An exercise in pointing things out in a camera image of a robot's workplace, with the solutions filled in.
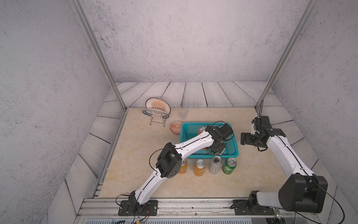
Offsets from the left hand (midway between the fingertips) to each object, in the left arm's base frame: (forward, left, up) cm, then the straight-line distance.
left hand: (219, 149), depth 87 cm
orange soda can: (-10, +22, +1) cm, 25 cm away
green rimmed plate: (+26, +41, +6) cm, 49 cm away
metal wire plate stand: (+30, +39, -4) cm, 50 cm away
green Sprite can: (-12, -3, 0) cm, 12 cm away
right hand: (+2, -18, +7) cm, 19 cm away
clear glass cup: (+36, +22, -3) cm, 42 cm away
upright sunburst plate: (+35, +41, +7) cm, 54 cm away
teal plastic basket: (+18, +18, -4) cm, 26 cm away
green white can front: (-2, +5, +1) cm, 5 cm away
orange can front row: (-12, +14, +2) cm, 18 cm away
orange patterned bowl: (+23, +28, -7) cm, 37 cm away
